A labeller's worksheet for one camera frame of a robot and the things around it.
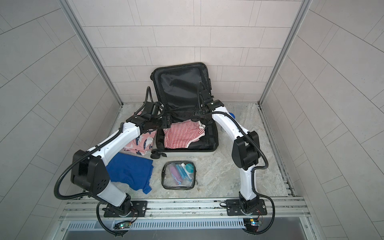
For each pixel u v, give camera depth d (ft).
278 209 2.33
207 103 2.17
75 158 1.42
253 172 1.76
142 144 2.97
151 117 2.11
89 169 1.37
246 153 1.65
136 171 2.63
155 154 2.78
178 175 2.59
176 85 3.21
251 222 2.24
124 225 2.11
